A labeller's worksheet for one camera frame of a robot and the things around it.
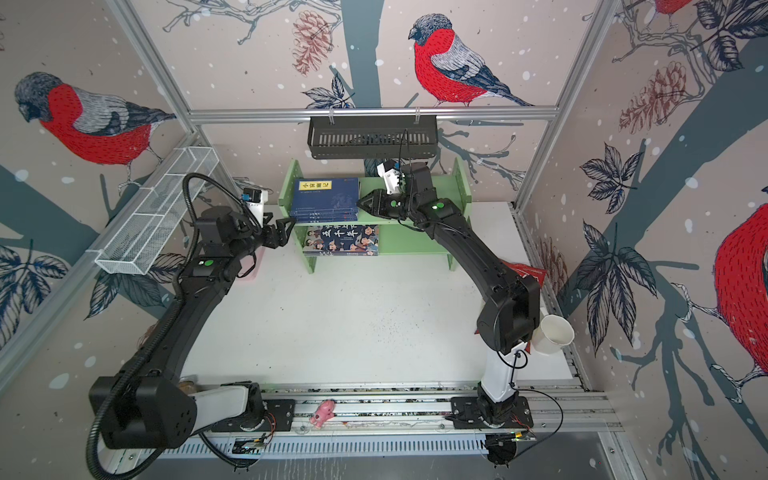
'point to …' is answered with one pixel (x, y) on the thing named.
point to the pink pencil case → (251, 265)
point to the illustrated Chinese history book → (341, 240)
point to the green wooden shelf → (455, 187)
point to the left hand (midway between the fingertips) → (280, 214)
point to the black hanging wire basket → (377, 137)
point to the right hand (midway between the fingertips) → (356, 207)
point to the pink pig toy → (323, 413)
